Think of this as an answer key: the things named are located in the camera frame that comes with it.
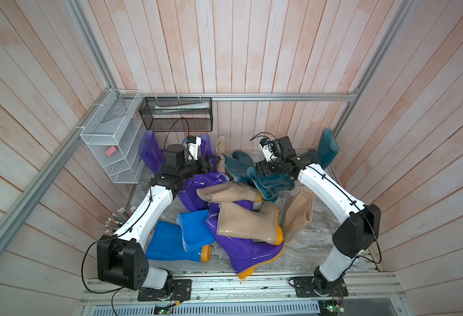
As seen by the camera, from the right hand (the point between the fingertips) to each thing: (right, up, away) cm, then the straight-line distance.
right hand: (263, 164), depth 86 cm
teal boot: (+33, +8, +7) cm, 35 cm away
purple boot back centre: (-25, +7, 0) cm, 26 cm away
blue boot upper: (-28, -27, -12) cm, 41 cm away
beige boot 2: (+12, -19, -11) cm, 25 cm away
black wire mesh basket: (-43, +28, +20) cm, 55 cm away
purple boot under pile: (-31, -12, -14) cm, 36 cm away
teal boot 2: (-10, 0, +20) cm, 22 cm away
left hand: (-20, +1, -8) cm, 22 cm away
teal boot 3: (+2, -10, -3) cm, 10 cm away
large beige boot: (-1, -25, -6) cm, 26 cm away
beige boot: (-15, -11, -10) cm, 21 cm away
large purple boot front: (-9, -35, -13) cm, 39 cm away
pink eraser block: (-66, +6, -3) cm, 66 cm away
